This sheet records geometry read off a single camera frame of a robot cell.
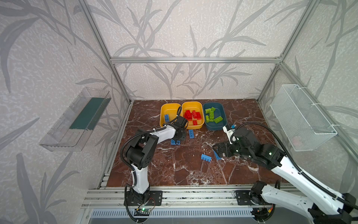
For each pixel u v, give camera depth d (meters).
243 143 0.53
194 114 1.08
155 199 0.73
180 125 0.78
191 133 0.99
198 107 1.13
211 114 1.06
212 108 1.12
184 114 1.06
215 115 1.06
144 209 0.71
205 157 0.87
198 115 1.08
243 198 0.73
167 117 1.08
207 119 1.05
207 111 1.10
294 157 0.87
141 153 0.50
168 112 1.11
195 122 1.04
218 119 1.05
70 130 0.64
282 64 0.94
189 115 1.05
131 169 0.53
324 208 0.40
